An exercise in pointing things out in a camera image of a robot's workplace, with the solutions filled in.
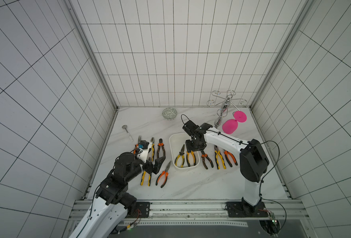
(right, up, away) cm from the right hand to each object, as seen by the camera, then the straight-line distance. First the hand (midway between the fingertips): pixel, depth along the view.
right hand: (186, 150), depth 88 cm
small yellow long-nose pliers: (-3, -3, +4) cm, 6 cm away
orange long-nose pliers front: (-12, -12, -3) cm, 18 cm away
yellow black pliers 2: (+1, -4, +2) cm, 5 cm away
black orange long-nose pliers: (+11, -4, +4) cm, 12 cm away
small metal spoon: (-45, +13, +19) cm, 51 cm away
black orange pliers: (-17, +2, +9) cm, 19 cm away
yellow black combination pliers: (+20, -2, +4) cm, 21 cm away
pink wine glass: (+27, +15, +1) cm, 31 cm away
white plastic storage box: (-6, +4, +9) cm, 12 cm away
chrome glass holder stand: (+22, +24, 0) cm, 32 cm away
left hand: (-17, +1, -16) cm, 23 cm away
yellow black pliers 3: (-20, -4, -26) cm, 33 cm away
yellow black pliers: (-22, 0, +7) cm, 22 cm away
